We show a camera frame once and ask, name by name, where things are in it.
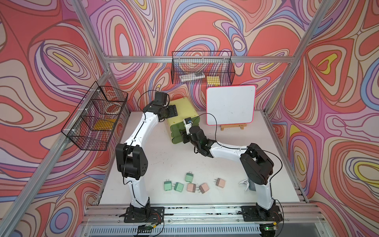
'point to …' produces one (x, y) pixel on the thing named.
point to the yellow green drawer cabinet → (185, 109)
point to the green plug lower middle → (178, 187)
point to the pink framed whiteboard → (230, 104)
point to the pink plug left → (191, 187)
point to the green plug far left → (167, 185)
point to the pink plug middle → (204, 187)
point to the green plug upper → (189, 177)
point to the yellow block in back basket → (213, 80)
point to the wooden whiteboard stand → (242, 125)
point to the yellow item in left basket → (104, 124)
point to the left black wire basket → (90, 126)
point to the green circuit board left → (145, 228)
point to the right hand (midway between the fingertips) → (183, 132)
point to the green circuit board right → (268, 228)
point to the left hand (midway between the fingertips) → (172, 112)
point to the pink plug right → (220, 182)
